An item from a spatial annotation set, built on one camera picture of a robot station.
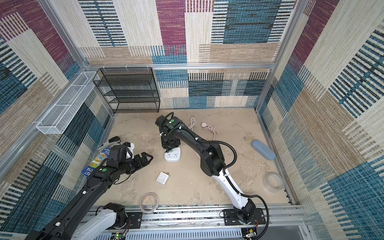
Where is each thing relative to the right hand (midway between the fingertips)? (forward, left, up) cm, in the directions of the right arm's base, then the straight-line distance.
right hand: (169, 148), depth 89 cm
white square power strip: (-2, -2, -5) cm, 6 cm away
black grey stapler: (+10, +38, -5) cm, 40 cm away
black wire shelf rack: (+45, +31, +9) cm, 56 cm away
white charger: (-15, +3, -6) cm, 17 cm away
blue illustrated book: (-5, +43, -5) cm, 44 cm away
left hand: (-8, +10, +5) cm, 14 cm away
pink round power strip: (+18, -27, -5) cm, 33 cm away
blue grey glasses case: (+1, -58, -7) cm, 58 cm away
